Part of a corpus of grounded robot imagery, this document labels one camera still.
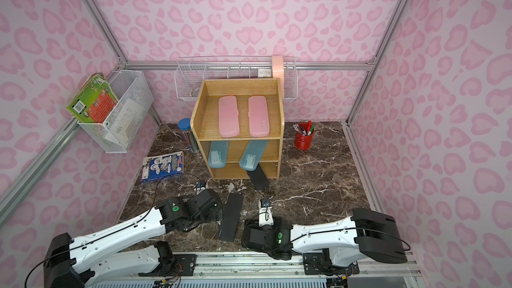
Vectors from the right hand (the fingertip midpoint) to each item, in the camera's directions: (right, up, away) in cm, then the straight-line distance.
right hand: (254, 223), depth 78 cm
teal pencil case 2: (-1, +27, +4) cm, 27 cm away
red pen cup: (+24, +32, +26) cm, 48 cm away
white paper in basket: (-53, +40, +4) cm, 66 cm away
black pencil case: (+1, +15, +16) cm, 22 cm away
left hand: (-15, +5, 0) cm, 16 cm away
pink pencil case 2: (+1, +42, -1) cm, 42 cm away
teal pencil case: (-15, +27, +5) cm, 31 cm away
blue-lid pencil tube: (-33, +39, +15) cm, 54 cm away
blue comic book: (-46, +20, +20) cm, 54 cm away
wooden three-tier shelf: (-5, +39, -5) cm, 39 cm away
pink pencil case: (-10, +41, -3) cm, 42 cm away
